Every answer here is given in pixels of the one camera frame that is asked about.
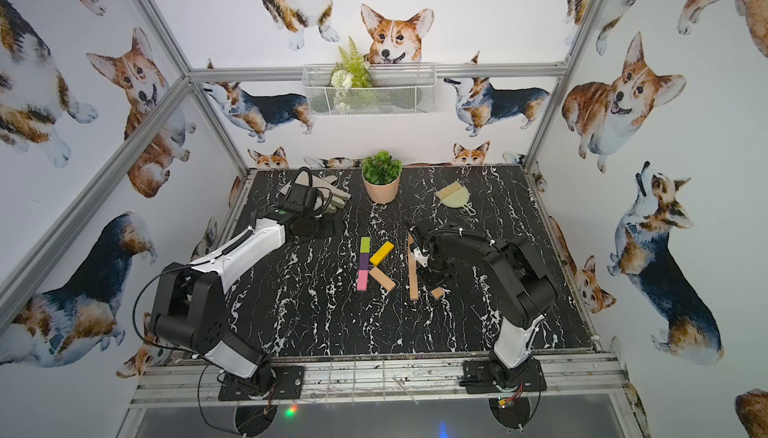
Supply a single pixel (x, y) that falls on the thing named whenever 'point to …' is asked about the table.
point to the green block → (365, 244)
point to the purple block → (363, 263)
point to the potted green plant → (381, 175)
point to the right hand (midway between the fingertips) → (431, 282)
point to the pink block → (362, 282)
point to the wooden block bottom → (412, 268)
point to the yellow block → (381, 253)
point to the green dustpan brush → (455, 196)
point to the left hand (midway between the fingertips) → (338, 222)
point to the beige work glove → (328, 196)
